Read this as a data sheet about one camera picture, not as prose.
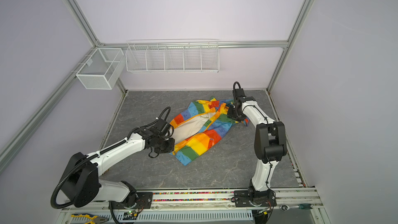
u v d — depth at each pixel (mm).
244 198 742
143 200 736
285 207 699
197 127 946
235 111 811
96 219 681
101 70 986
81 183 412
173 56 976
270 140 503
